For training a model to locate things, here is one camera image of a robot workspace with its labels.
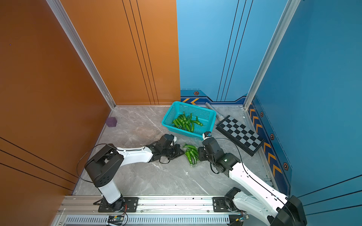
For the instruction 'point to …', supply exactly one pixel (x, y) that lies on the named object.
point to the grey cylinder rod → (218, 116)
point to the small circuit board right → (247, 217)
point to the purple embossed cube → (111, 122)
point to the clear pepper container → (191, 154)
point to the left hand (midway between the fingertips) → (186, 150)
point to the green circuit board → (117, 219)
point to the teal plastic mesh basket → (189, 119)
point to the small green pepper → (196, 121)
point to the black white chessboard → (240, 135)
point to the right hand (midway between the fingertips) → (201, 149)
